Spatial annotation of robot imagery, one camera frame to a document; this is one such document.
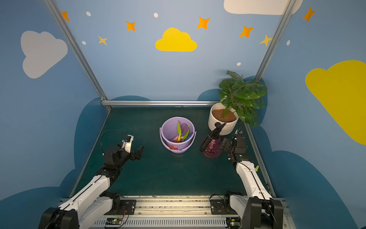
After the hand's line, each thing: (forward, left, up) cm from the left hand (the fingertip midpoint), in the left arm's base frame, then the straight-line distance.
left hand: (135, 142), depth 85 cm
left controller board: (-39, +5, -14) cm, 41 cm away
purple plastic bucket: (+9, -19, 0) cm, 21 cm away
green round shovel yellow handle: (+8, -29, -5) cm, 31 cm away
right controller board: (-38, -56, -14) cm, 69 cm away
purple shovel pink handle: (+13, -29, -1) cm, 32 cm away
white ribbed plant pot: (+28, -54, -2) cm, 61 cm away
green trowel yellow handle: (+11, -26, -2) cm, 28 cm away
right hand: (+2, -61, 0) cm, 61 cm away
